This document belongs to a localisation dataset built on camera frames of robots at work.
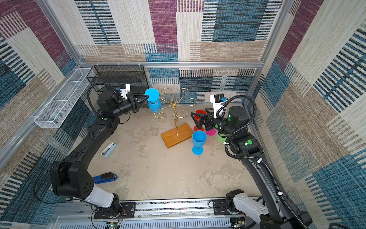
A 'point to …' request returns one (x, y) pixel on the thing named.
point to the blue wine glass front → (199, 139)
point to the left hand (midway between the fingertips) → (149, 96)
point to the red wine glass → (199, 111)
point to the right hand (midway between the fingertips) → (200, 114)
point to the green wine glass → (222, 139)
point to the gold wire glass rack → (175, 104)
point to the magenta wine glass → (211, 132)
